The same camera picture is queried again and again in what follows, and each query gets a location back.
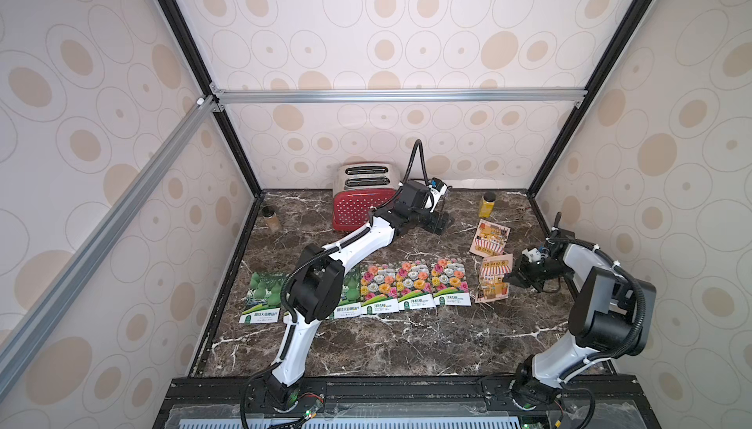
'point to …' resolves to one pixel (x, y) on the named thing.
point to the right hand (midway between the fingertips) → (518, 279)
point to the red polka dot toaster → (359, 187)
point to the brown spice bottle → (269, 214)
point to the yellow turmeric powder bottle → (487, 205)
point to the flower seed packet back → (414, 285)
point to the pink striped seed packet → (490, 239)
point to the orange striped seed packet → (491, 283)
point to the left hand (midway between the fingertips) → (453, 213)
